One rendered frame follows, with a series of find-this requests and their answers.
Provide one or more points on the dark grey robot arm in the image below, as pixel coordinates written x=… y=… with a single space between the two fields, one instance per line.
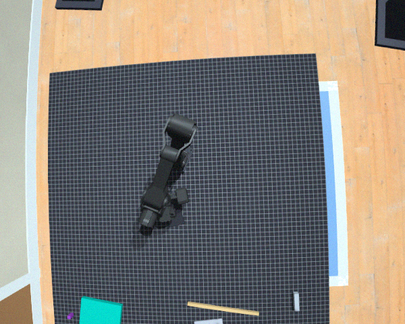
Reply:
x=155 y=199

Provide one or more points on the black work mat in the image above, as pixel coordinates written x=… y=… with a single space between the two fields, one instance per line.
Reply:
x=256 y=226

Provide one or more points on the teal flat slab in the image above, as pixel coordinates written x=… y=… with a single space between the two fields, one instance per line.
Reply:
x=96 y=311

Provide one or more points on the tan flat bar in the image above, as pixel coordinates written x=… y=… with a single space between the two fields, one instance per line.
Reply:
x=222 y=308

